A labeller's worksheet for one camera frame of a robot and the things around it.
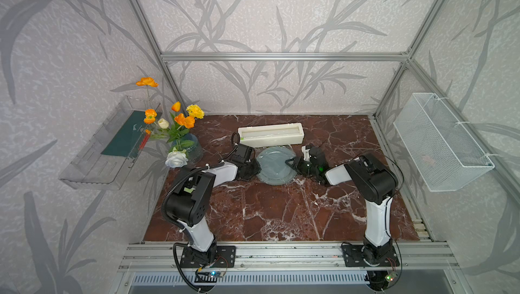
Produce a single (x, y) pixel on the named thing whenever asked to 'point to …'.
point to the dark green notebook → (128, 139)
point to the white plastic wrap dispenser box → (275, 135)
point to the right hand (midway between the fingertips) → (284, 161)
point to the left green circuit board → (214, 274)
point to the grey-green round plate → (274, 171)
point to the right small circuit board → (391, 276)
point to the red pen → (145, 139)
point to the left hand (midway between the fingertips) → (262, 169)
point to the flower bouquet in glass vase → (184, 145)
